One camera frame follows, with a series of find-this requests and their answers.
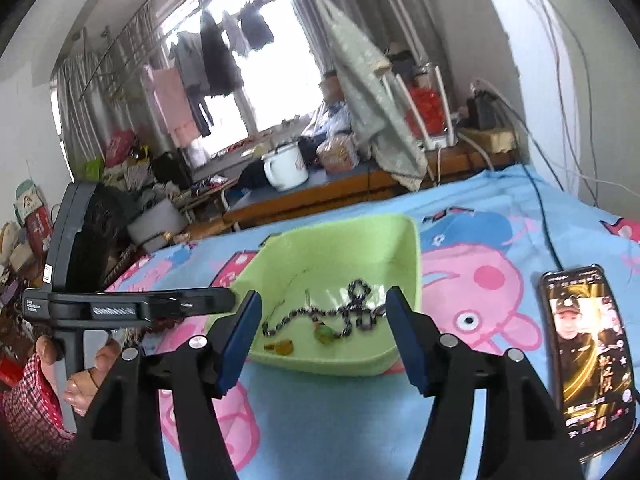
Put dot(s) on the hanging dark jacket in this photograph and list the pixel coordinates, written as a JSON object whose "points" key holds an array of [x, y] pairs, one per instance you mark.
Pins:
{"points": [[223, 75]]}

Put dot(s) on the green plastic tray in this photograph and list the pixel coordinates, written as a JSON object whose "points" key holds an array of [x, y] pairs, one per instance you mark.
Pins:
{"points": [[336, 273]]}

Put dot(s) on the green jade pendant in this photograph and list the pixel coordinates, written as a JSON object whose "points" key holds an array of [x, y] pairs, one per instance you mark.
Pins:
{"points": [[324, 334]]}

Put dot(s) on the grey-green hanging cloth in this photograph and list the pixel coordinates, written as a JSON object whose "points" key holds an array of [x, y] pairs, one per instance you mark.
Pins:
{"points": [[372, 95]]}

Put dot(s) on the black smartphone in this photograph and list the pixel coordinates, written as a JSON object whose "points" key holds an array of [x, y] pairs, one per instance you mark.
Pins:
{"points": [[591, 359]]}

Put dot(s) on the amber pendant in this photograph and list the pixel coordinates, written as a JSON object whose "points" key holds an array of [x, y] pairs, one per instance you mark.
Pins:
{"points": [[283, 347]]}

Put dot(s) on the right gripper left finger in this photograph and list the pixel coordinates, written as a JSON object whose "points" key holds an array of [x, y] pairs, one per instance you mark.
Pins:
{"points": [[234, 335]]}

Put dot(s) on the wooden bedside desk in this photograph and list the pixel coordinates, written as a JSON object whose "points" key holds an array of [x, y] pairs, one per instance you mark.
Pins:
{"points": [[366, 183]]}

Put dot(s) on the left hand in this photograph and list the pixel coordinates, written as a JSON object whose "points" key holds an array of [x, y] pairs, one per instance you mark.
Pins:
{"points": [[81, 388]]}

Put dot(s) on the hanging pink garment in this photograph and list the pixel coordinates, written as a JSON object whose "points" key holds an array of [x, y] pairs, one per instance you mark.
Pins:
{"points": [[174, 106]]}

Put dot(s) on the white enamel mug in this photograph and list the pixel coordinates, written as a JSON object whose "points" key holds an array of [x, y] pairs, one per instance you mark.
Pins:
{"points": [[285, 168]]}

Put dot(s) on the pink snack bag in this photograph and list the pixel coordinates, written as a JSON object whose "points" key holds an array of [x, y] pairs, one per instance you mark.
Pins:
{"points": [[338, 154]]}

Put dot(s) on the red plaid sleeve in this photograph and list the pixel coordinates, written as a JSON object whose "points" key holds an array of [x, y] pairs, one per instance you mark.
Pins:
{"points": [[31, 418]]}

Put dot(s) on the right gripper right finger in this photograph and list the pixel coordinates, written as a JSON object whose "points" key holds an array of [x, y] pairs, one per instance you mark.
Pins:
{"points": [[404, 324]]}

